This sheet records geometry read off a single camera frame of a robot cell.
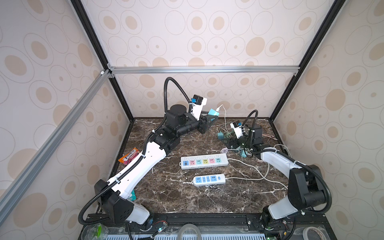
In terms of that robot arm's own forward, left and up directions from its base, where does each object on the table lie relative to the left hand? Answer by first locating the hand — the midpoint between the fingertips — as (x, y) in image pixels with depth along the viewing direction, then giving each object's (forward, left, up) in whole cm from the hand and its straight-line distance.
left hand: (218, 115), depth 61 cm
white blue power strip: (-12, +2, -40) cm, 42 cm away
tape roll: (-37, -42, -41) cm, 70 cm away
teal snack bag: (-21, +43, -42) cm, 63 cm away
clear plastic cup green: (-38, +54, -36) cm, 75 cm away
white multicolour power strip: (-1, +3, -40) cm, 40 cm away
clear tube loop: (-35, +14, -37) cm, 53 cm away
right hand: (+10, -10, -28) cm, 31 cm away
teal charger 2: (+6, -22, -42) cm, 47 cm away
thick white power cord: (-7, -28, -42) cm, 51 cm away
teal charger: (+22, -9, -44) cm, 50 cm away
